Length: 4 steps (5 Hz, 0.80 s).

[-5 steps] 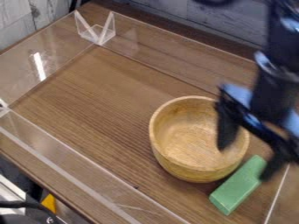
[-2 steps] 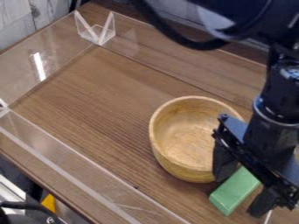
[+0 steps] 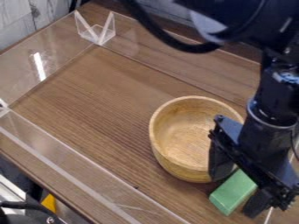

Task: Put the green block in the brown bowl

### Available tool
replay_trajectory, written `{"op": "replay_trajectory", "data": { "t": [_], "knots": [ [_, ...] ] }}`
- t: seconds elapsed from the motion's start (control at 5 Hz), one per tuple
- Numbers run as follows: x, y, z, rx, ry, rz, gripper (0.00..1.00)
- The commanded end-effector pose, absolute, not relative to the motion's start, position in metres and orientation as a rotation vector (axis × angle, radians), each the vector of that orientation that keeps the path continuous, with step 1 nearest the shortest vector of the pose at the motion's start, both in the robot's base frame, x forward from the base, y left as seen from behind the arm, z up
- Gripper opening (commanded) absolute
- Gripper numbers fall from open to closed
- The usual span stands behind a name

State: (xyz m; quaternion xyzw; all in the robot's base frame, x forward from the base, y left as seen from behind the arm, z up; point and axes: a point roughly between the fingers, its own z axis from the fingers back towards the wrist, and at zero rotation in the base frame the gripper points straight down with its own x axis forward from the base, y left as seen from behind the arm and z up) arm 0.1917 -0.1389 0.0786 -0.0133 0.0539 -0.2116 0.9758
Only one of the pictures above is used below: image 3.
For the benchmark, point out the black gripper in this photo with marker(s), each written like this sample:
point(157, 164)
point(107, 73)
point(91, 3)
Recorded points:
point(257, 145)

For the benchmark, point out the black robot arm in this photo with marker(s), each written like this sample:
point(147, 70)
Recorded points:
point(267, 25)

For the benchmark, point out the light wooden bowl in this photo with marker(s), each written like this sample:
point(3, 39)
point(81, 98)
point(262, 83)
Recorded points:
point(178, 130)

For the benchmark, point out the yellow label lower left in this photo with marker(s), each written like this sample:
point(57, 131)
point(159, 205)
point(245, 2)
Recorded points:
point(50, 203)

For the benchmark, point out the clear acrylic corner bracket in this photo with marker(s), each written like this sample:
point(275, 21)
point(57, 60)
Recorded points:
point(98, 34)

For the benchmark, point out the clear acrylic front wall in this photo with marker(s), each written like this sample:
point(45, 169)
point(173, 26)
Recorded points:
point(86, 186)

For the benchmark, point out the green rectangular block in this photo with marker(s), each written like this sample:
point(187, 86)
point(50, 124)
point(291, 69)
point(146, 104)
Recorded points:
point(233, 192)

